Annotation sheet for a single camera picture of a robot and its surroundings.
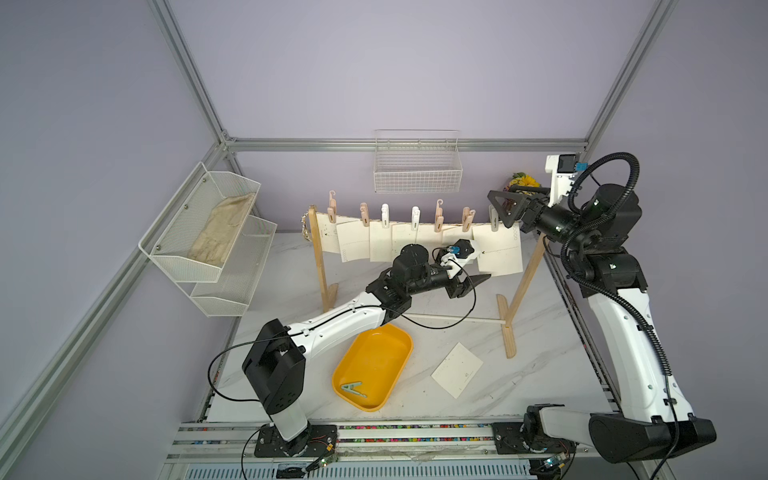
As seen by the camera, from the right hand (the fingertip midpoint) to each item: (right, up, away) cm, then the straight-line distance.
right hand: (501, 198), depth 61 cm
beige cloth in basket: (-69, -6, +18) cm, 72 cm away
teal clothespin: (-35, -48, +20) cm, 62 cm away
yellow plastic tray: (-29, -46, +29) cm, 62 cm away
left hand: (-2, -14, +8) cm, 16 cm away
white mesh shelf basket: (-75, -22, +27) cm, 83 cm away
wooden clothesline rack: (+14, -31, +34) cm, 48 cm away
